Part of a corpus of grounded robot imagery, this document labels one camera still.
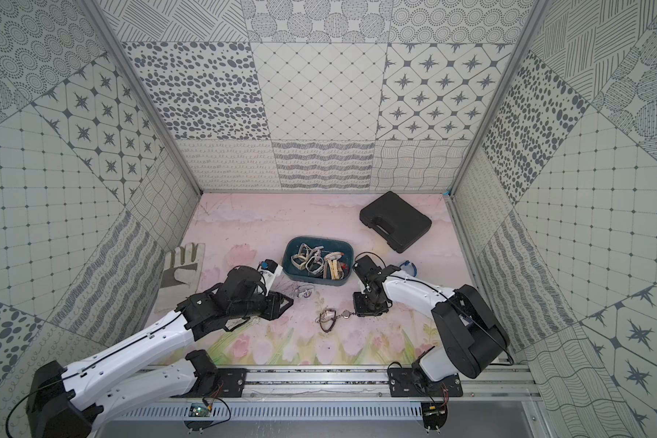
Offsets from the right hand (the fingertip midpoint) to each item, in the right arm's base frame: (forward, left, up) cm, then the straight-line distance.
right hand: (363, 315), depth 86 cm
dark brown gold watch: (-1, +12, -1) cm, 12 cm away
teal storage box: (+23, +26, +5) cm, 35 cm away
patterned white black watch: (+17, +17, +2) cm, 24 cm away
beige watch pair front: (+19, +22, +3) cm, 29 cm away
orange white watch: (+21, +10, +2) cm, 23 cm away
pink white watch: (+20, +16, +3) cm, 26 cm away
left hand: (-3, +20, +14) cm, 25 cm away
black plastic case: (+34, -15, +5) cm, 38 cm away
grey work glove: (+13, +65, +1) cm, 66 cm away
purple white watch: (+7, +19, +2) cm, 21 cm away
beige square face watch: (+14, +9, +3) cm, 17 cm away
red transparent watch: (+16, +6, +1) cm, 17 cm away
